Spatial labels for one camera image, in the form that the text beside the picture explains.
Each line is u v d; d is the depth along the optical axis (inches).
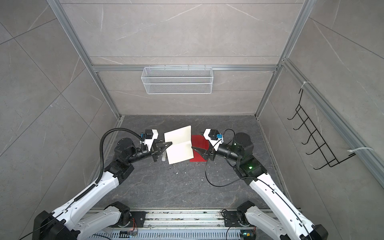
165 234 27.6
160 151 25.4
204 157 20.6
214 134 19.3
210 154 21.2
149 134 22.2
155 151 23.6
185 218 29.4
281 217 15.7
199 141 28.6
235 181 18.5
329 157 24.0
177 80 39.9
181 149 26.6
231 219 28.8
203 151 21.4
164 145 26.1
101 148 20.0
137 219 28.9
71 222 16.0
